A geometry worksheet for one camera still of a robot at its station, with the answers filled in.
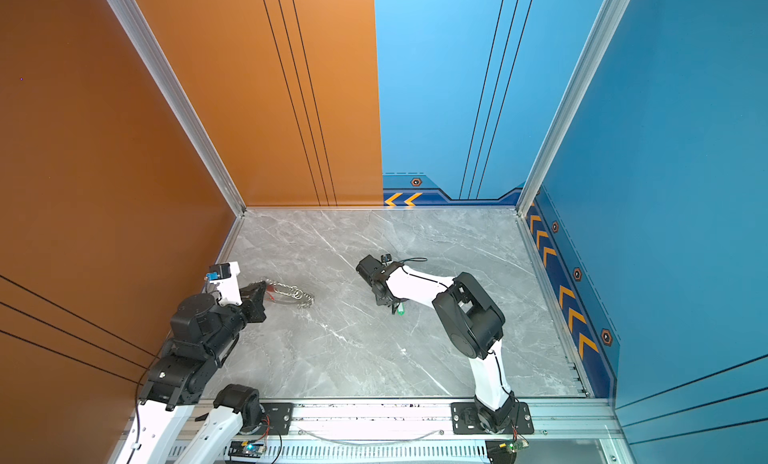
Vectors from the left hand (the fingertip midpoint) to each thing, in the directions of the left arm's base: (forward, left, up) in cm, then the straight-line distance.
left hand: (266, 281), depth 70 cm
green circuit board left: (-30, +4, -26) cm, 40 cm away
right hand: (+10, -30, -24) cm, 40 cm away
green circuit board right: (-30, -57, -26) cm, 70 cm away
